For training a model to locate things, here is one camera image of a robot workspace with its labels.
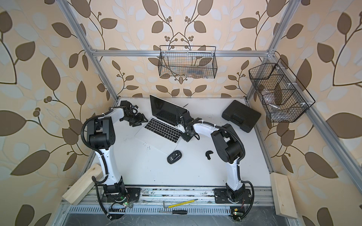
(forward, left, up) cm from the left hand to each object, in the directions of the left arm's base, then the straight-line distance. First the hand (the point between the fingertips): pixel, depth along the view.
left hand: (142, 120), depth 103 cm
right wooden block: (-48, -83, +2) cm, 96 cm away
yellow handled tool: (-51, -29, -3) cm, 59 cm away
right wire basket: (-7, -84, +32) cm, 90 cm away
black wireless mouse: (-27, -26, -1) cm, 37 cm away
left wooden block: (-46, +23, +1) cm, 52 cm away
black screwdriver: (-55, -28, -2) cm, 62 cm away
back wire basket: (+28, -33, +32) cm, 54 cm away
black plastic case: (+2, -73, +4) cm, 73 cm away
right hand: (-11, -33, -3) cm, 35 cm away
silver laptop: (-7, -15, -2) cm, 17 cm away
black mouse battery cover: (-24, -47, -3) cm, 53 cm away
